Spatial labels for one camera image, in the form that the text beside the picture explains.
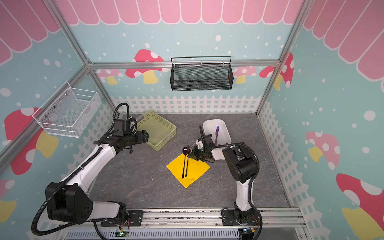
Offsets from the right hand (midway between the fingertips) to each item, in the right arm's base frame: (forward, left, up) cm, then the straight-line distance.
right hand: (187, 155), depth 95 cm
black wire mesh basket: (+44, -4, +31) cm, 54 cm away
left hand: (+2, +24, +15) cm, 29 cm away
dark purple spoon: (+3, +1, 0) cm, 4 cm away
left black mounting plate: (-35, +25, -1) cm, 43 cm away
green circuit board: (-41, +32, -4) cm, 52 cm away
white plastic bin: (+21, -23, -1) cm, 31 cm away
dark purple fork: (+4, -1, -1) cm, 5 cm away
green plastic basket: (+23, +22, -4) cm, 32 cm away
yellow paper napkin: (-9, -6, -2) cm, 11 cm away
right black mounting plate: (-35, -22, -1) cm, 42 cm away
